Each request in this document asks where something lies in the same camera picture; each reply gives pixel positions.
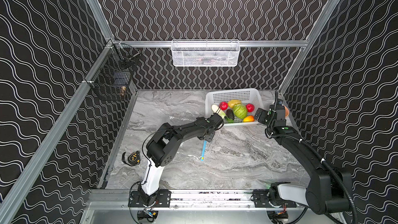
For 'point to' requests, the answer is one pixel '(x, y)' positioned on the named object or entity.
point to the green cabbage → (240, 111)
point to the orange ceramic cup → (286, 111)
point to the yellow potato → (231, 103)
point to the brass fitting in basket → (123, 89)
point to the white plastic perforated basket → (245, 95)
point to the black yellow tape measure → (134, 158)
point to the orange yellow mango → (249, 118)
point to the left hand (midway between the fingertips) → (210, 136)
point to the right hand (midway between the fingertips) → (266, 113)
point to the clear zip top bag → (223, 154)
